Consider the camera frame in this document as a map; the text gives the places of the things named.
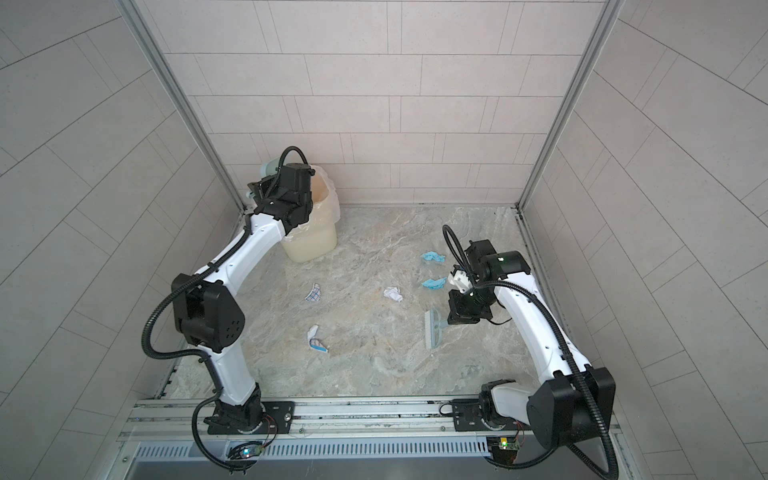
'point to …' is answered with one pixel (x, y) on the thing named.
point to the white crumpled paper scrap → (393, 293)
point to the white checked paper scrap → (314, 295)
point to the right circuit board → (506, 450)
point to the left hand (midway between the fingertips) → (253, 179)
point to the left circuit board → (246, 450)
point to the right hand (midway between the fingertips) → (449, 318)
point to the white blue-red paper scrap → (313, 342)
